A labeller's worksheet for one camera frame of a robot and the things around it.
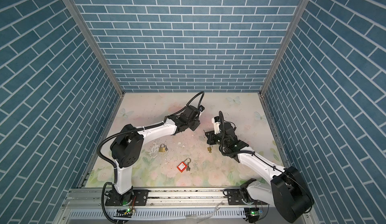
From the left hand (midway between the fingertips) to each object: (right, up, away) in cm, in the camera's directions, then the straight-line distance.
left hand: (196, 119), depth 94 cm
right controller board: (+28, -43, -24) cm, 57 cm away
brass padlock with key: (-21, -18, -3) cm, 28 cm away
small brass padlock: (+8, -19, -3) cm, 21 cm away
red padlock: (-7, -25, -12) cm, 29 cm away
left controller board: (-35, -44, -22) cm, 60 cm away
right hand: (+5, -6, -10) cm, 13 cm away
